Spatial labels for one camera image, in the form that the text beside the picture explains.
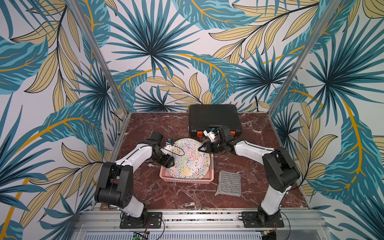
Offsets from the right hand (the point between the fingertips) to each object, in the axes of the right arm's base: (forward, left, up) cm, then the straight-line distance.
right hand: (199, 149), depth 88 cm
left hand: (-6, +19, -5) cm, 20 cm away
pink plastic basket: (-13, +20, -8) cm, 25 cm away
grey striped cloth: (-18, -16, -8) cm, 26 cm away
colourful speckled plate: (-7, +5, -3) cm, 9 cm away
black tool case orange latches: (+32, -7, -7) cm, 34 cm away
